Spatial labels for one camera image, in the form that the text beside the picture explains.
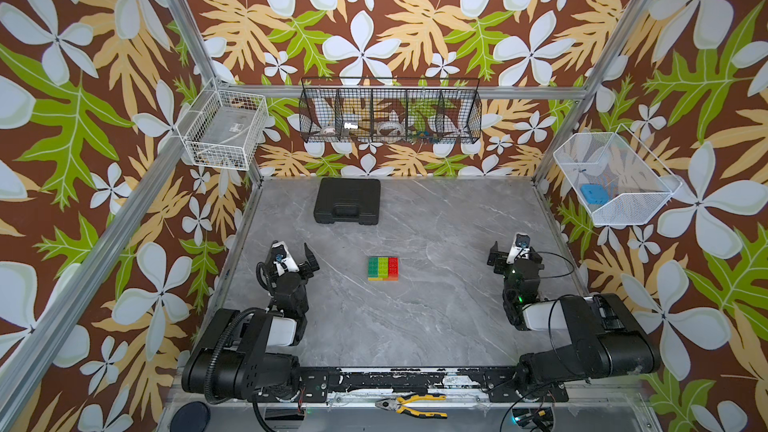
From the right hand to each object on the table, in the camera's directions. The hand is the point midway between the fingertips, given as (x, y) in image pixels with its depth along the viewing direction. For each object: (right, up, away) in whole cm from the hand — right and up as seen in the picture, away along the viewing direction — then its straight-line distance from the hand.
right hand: (511, 244), depth 90 cm
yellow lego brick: (-39, -8, +3) cm, 40 cm away
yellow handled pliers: (-36, -36, -19) cm, 55 cm away
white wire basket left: (-86, +35, -4) cm, 92 cm away
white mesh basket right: (+26, +20, -7) cm, 33 cm away
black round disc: (-84, -37, -22) cm, 94 cm away
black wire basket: (-42, +44, +8) cm, 61 cm away
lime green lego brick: (-39, -10, +1) cm, 40 cm away
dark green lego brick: (-43, -8, +3) cm, 43 cm away
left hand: (-67, 0, -4) cm, 67 cm away
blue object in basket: (+19, +15, -9) cm, 26 cm away
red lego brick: (-36, -8, +2) cm, 37 cm away
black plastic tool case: (-52, +14, +17) cm, 57 cm away
